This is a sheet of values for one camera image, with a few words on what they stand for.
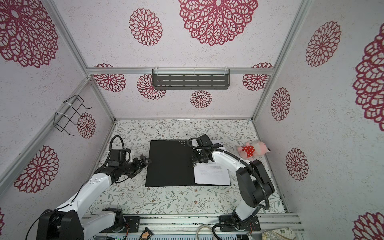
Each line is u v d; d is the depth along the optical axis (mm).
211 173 870
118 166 649
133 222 751
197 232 708
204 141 717
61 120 728
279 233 686
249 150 947
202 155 684
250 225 727
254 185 457
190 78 950
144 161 763
